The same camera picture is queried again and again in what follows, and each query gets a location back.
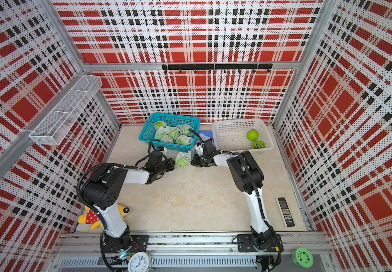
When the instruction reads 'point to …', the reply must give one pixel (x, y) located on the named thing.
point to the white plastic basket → (231, 135)
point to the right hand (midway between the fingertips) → (193, 162)
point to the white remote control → (285, 212)
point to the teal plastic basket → (147, 127)
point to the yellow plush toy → (91, 217)
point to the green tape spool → (302, 258)
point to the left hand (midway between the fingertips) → (177, 161)
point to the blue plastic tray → (208, 133)
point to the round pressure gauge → (140, 262)
